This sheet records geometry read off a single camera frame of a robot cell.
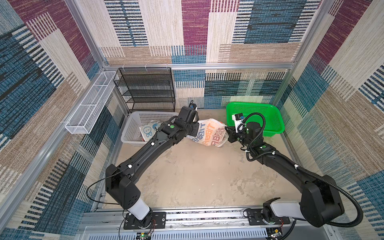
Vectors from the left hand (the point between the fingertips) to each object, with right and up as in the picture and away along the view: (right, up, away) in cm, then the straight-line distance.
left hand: (194, 123), depth 79 cm
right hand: (+17, -3, +5) cm, 18 cm away
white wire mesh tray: (-51, +3, -7) cm, 52 cm away
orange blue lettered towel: (+10, -5, +10) cm, 15 cm away
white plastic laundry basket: (-42, -7, +23) cm, 49 cm away
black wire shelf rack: (-34, +25, +30) cm, 52 cm away
